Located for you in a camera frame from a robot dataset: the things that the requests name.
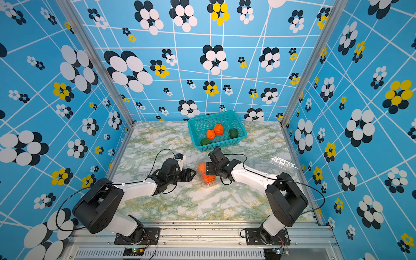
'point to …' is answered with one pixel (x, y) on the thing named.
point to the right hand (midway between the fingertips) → (213, 167)
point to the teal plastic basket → (199, 125)
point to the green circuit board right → (272, 253)
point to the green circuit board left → (133, 252)
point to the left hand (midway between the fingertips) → (195, 171)
